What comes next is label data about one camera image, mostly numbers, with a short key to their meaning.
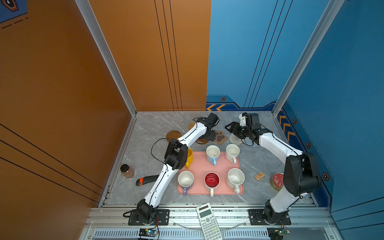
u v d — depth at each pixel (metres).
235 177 0.85
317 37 0.79
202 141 1.03
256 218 0.72
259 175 0.86
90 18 0.72
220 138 1.04
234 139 1.02
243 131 0.77
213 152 0.92
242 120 0.83
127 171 0.81
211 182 0.78
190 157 0.85
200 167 0.90
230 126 0.84
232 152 0.93
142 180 0.84
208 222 0.71
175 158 0.66
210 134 0.94
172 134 1.05
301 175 0.46
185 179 0.83
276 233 0.70
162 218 0.74
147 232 0.71
